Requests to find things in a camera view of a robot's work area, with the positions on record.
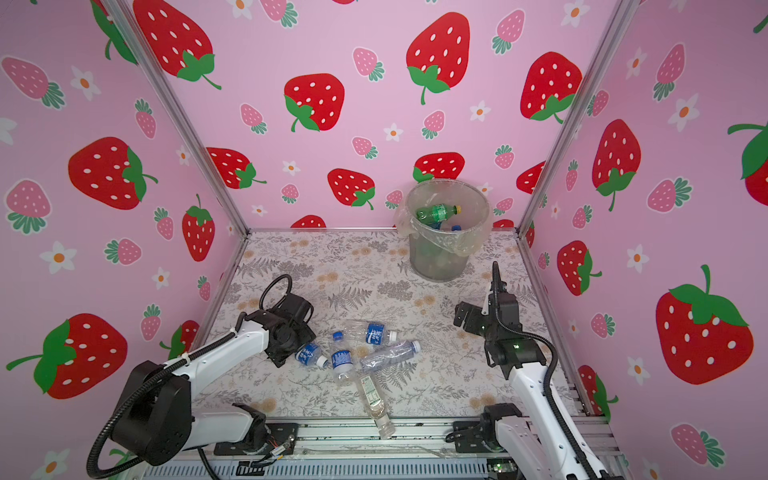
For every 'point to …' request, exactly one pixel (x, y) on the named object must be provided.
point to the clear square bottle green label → (374, 401)
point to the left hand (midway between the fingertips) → (306, 343)
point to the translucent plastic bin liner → (476, 218)
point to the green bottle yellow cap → (435, 215)
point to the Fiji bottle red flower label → (446, 226)
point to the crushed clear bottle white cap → (390, 356)
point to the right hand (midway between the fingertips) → (468, 311)
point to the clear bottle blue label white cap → (377, 333)
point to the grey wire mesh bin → (434, 263)
